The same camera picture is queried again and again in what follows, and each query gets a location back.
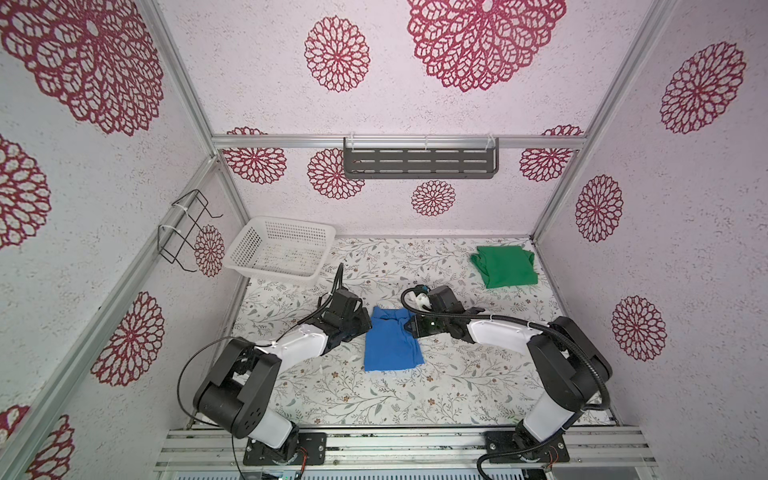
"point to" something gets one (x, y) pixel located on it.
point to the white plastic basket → (291, 250)
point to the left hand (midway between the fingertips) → (370, 322)
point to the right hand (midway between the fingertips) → (405, 320)
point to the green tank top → (505, 265)
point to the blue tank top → (388, 343)
